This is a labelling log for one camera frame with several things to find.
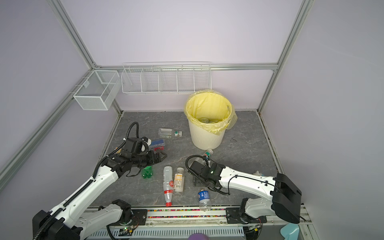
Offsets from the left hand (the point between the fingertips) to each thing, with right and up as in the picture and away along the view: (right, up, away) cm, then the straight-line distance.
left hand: (160, 160), depth 77 cm
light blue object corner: (+63, -32, -8) cm, 71 cm away
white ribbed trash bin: (+23, +10, +10) cm, 27 cm away
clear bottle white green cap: (+25, +22, +22) cm, 39 cm away
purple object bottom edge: (+20, -34, -8) cm, 41 cm away
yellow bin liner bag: (+28, +28, +21) cm, 45 cm away
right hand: (+21, -12, +1) cm, 24 cm away
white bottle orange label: (+10, -13, +3) cm, 16 cm away
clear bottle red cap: (+4, -14, +3) cm, 15 cm away
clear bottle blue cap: (+23, -20, -2) cm, 30 cm away
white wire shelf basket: (-2, +50, +22) cm, 55 cm away
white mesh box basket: (-46, +41, +20) cm, 65 cm away
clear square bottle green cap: (+27, +1, +16) cm, 31 cm away
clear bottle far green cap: (-3, +12, +31) cm, 33 cm away
